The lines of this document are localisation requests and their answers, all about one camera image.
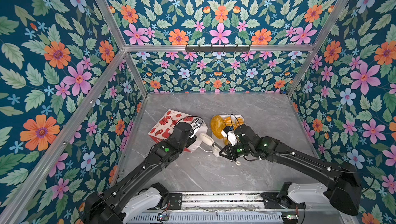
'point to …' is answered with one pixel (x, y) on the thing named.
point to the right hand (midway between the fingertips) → (220, 152)
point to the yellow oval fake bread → (217, 125)
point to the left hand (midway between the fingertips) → (191, 124)
